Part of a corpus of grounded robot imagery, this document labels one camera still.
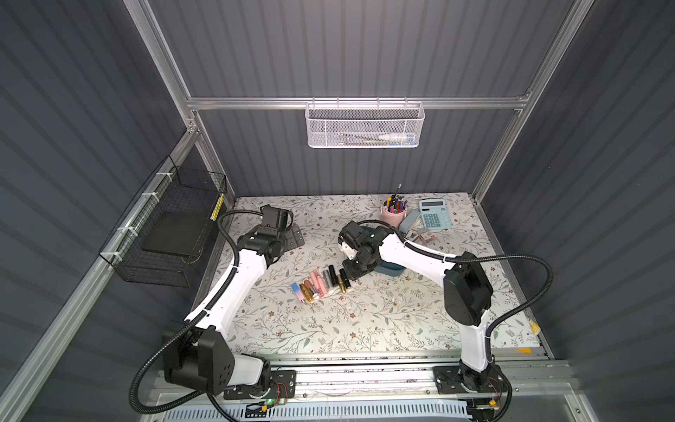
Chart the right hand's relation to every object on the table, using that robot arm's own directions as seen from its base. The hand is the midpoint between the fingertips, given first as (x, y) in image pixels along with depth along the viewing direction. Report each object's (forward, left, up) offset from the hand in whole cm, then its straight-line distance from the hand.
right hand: (353, 273), depth 88 cm
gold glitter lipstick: (-4, +16, -7) cm, 18 cm away
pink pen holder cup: (+25, -16, -1) cm, 30 cm away
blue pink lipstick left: (-4, +19, -6) cm, 21 cm away
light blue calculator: (+32, -36, -6) cm, 48 cm away
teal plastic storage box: (0, -12, +2) cm, 12 cm away
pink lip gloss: (-2, +11, -6) cm, 13 cm away
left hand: (+5, +21, +12) cm, 24 cm away
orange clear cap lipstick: (0, +16, -7) cm, 17 cm away
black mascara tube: (+2, +7, -6) cm, 10 cm away
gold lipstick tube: (-1, +4, -7) cm, 8 cm away
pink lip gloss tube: (0, +14, -7) cm, 15 cm away
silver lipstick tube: (+1, +9, -6) cm, 11 cm away
